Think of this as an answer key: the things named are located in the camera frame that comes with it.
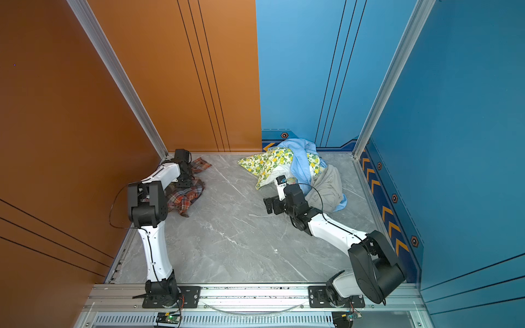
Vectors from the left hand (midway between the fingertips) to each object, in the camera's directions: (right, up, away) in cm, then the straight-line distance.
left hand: (189, 174), depth 107 cm
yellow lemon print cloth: (+37, +6, +6) cm, 38 cm away
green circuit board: (+7, -50, -36) cm, 62 cm away
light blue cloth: (+60, +9, -2) cm, 61 cm away
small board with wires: (+69, -50, -36) cm, 92 cm away
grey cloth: (+68, -8, -13) cm, 70 cm away
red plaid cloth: (+2, -11, -15) cm, 19 cm away
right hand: (+43, -9, -20) cm, 48 cm away
